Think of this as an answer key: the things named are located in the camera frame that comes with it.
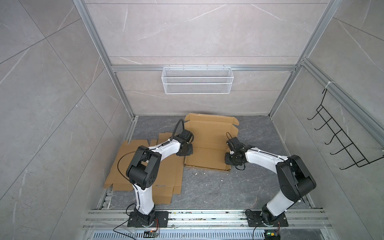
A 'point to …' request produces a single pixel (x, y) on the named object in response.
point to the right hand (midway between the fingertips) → (227, 159)
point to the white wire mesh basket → (194, 80)
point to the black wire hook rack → (360, 160)
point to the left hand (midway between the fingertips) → (188, 148)
